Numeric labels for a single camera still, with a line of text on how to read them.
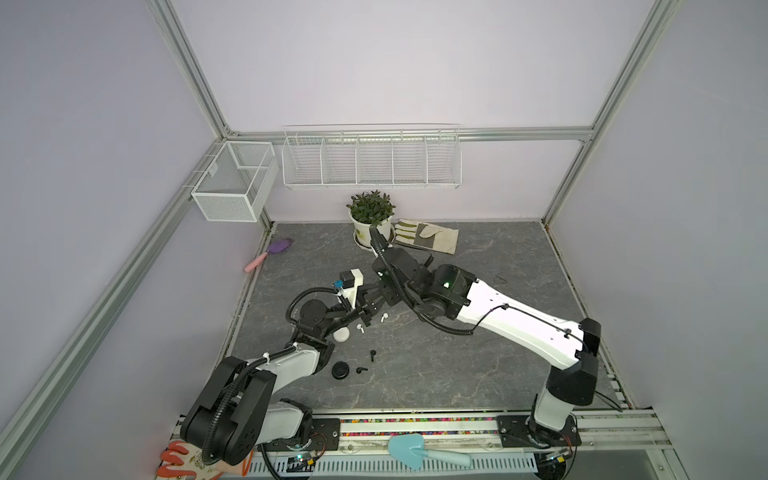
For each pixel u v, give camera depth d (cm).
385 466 64
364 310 68
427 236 116
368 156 100
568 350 42
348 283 65
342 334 89
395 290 50
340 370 82
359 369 84
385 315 94
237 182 98
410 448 72
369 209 102
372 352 87
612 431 76
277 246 113
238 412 42
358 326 93
